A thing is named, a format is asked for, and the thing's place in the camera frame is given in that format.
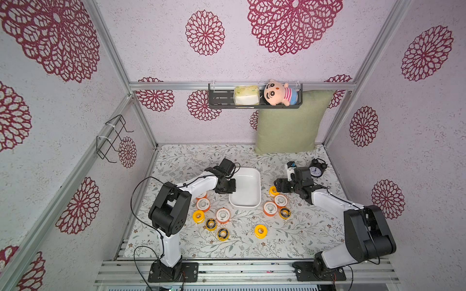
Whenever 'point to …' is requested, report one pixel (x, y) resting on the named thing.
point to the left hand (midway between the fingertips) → (232, 190)
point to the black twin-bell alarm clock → (317, 168)
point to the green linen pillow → (292, 130)
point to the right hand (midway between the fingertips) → (280, 179)
